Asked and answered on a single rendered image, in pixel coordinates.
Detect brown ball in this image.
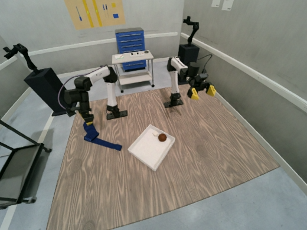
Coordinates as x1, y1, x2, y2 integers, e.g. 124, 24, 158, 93
158, 133, 167, 142

